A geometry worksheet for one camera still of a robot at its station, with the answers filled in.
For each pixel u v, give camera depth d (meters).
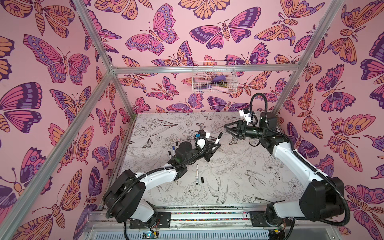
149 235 0.72
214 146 0.71
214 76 0.95
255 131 0.67
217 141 0.71
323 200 0.41
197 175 0.88
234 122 0.69
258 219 0.73
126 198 0.42
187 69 0.95
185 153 0.60
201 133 0.64
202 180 0.87
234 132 0.67
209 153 0.66
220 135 0.71
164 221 0.73
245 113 0.72
